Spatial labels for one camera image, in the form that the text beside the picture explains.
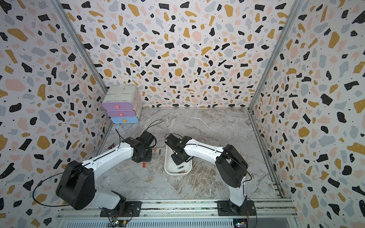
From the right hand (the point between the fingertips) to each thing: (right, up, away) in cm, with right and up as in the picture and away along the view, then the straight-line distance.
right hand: (179, 159), depth 87 cm
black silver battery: (+1, -5, +1) cm, 5 cm away
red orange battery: (+2, -7, -1) cm, 7 cm away
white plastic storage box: (-5, -5, +1) cm, 7 cm away
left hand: (-19, +2, 0) cm, 19 cm away
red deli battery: (-22, -4, +3) cm, 23 cm away
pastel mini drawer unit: (-39, +36, +9) cm, 53 cm away
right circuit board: (+32, -28, -15) cm, 45 cm away
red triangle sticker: (-47, +6, +11) cm, 49 cm away
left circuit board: (-31, -28, -15) cm, 45 cm away
